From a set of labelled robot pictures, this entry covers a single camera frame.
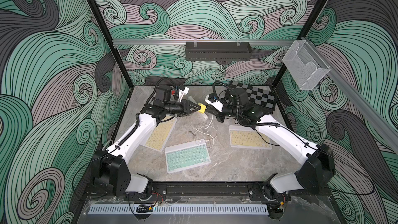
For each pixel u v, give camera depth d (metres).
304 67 0.78
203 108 0.74
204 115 1.00
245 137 0.92
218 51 0.99
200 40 0.95
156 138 0.92
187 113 0.67
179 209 0.70
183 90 0.71
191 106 0.68
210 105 0.66
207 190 0.75
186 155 0.85
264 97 1.08
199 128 0.97
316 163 0.40
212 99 0.62
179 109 0.66
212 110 0.69
